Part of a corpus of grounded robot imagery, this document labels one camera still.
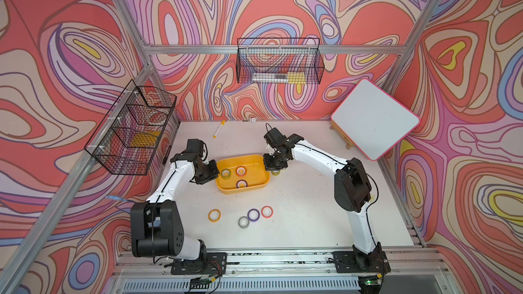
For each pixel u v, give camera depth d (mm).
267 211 863
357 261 660
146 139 716
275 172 986
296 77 820
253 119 1190
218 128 1150
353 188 528
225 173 928
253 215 856
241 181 908
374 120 977
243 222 828
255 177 933
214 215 849
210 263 732
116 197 653
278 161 780
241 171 936
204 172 734
